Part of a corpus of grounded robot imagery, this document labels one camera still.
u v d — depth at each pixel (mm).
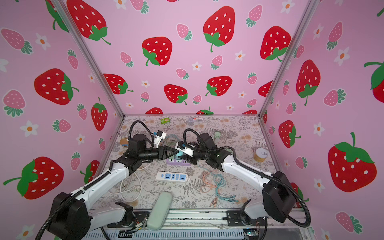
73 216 404
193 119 1180
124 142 1051
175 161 927
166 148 695
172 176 859
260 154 927
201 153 661
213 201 798
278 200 415
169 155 695
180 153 745
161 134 729
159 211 744
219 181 871
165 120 1160
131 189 833
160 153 672
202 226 731
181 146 639
